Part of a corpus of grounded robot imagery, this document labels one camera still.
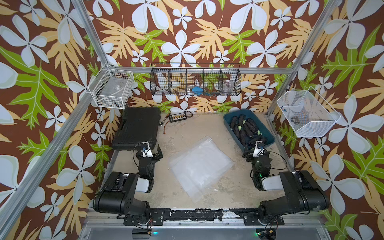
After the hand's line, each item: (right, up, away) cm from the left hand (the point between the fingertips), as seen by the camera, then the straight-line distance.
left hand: (150, 144), depth 88 cm
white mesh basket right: (+90, +17, -6) cm, 92 cm away
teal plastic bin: (+75, +12, +18) cm, 78 cm away
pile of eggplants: (+64, +8, +16) cm, 66 cm away
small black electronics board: (+14, +19, +28) cm, 36 cm away
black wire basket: (+26, +43, +9) cm, 51 cm away
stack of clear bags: (+30, -15, +3) cm, 33 cm away
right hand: (+63, -1, +1) cm, 63 cm away
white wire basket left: (-22, +33, -3) cm, 40 cm away
